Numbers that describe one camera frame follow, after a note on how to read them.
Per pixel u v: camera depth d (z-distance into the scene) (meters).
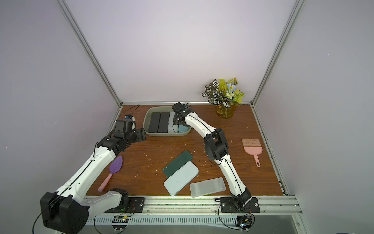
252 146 0.95
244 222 0.70
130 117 0.72
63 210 0.37
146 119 1.05
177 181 0.79
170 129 1.03
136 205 0.74
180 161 0.88
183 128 0.93
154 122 1.07
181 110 0.76
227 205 0.73
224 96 0.91
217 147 0.62
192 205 0.74
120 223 0.72
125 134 0.60
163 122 1.06
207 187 0.78
